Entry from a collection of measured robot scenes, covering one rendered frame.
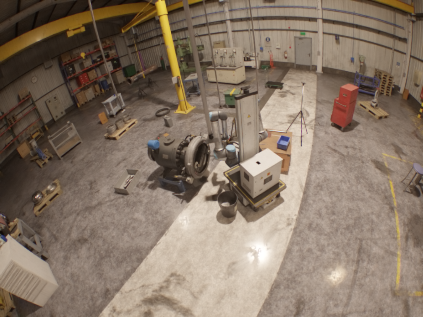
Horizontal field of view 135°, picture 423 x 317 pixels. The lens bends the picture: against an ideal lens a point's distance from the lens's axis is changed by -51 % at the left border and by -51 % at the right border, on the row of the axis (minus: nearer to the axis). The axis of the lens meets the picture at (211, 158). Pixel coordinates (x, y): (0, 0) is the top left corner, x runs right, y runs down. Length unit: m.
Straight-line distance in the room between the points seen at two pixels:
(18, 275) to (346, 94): 7.74
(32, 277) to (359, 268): 5.16
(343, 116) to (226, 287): 4.77
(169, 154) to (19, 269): 3.49
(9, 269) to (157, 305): 2.52
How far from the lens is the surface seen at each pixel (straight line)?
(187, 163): 2.87
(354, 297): 3.01
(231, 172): 3.19
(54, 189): 6.08
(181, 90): 6.42
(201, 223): 3.02
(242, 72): 8.98
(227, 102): 6.17
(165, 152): 3.24
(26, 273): 3.79
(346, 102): 5.17
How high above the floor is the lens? 2.57
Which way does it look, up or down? 39 degrees down
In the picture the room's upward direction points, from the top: 11 degrees counter-clockwise
